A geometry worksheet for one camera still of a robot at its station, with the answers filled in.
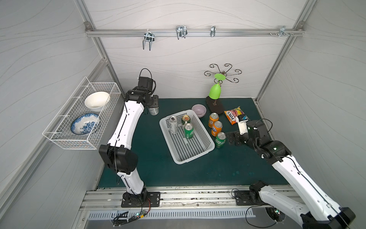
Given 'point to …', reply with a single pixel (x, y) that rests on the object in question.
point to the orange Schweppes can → (217, 128)
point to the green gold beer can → (186, 119)
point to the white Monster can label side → (154, 111)
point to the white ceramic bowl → (95, 101)
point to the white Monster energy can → (173, 124)
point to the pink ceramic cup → (200, 109)
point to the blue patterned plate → (83, 123)
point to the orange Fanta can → (213, 117)
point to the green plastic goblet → (215, 90)
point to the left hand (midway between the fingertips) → (152, 101)
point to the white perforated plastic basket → (182, 149)
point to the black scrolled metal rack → (208, 73)
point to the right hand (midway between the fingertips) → (235, 130)
